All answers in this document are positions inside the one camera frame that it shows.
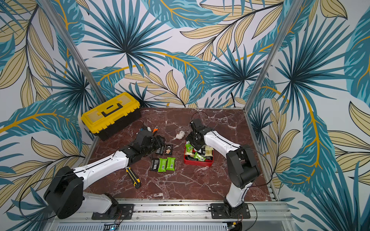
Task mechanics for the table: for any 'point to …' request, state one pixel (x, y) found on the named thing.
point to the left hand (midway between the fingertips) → (162, 142)
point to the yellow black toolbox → (109, 120)
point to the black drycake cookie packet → (168, 148)
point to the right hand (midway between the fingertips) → (189, 141)
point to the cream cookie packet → (208, 150)
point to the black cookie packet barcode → (160, 150)
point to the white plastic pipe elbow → (180, 135)
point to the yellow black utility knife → (133, 177)
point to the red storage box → (204, 157)
